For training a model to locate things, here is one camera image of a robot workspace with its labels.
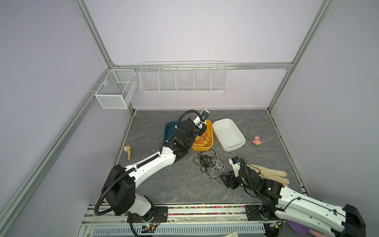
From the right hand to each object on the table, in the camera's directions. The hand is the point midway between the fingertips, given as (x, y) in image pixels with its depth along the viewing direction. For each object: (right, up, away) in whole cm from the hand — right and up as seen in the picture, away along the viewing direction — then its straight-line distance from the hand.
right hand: (225, 175), depth 79 cm
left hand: (-13, +32, -3) cm, 35 cm away
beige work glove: (+30, -2, +7) cm, 31 cm away
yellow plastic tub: (-13, +12, +18) cm, 26 cm away
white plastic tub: (+8, +20, +26) cm, 34 cm away
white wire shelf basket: (-22, +60, +19) cm, 66 cm away
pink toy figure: (+26, +16, +20) cm, 36 cm away
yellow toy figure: (-61, +12, +18) cm, 64 cm away
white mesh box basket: (-69, +52, +20) cm, 89 cm away
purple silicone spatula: (+36, -23, -9) cm, 44 cm away
